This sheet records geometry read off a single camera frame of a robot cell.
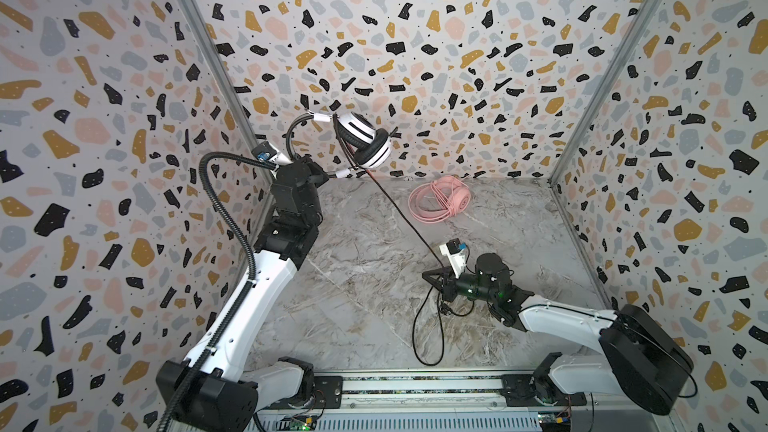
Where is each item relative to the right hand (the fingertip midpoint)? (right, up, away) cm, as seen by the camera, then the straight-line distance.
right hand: (420, 273), depth 78 cm
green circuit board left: (-28, -34, -8) cm, 45 cm away
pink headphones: (+9, +20, +34) cm, 40 cm away
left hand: (-27, +30, -12) cm, 43 cm away
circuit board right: (+32, -34, -6) cm, 47 cm away
